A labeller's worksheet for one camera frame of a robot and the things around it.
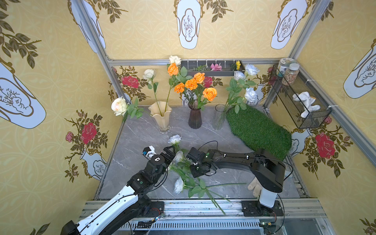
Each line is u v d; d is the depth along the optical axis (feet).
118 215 1.65
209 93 2.50
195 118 3.31
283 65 2.82
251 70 2.51
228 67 3.01
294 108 2.49
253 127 3.49
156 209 2.40
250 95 2.50
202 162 2.11
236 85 2.81
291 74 2.62
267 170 1.48
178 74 2.79
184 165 2.86
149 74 2.88
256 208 2.40
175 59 2.72
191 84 2.68
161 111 3.20
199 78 2.74
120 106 2.01
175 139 3.12
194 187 2.55
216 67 2.88
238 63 2.88
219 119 3.28
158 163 1.92
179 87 2.74
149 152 2.32
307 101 2.30
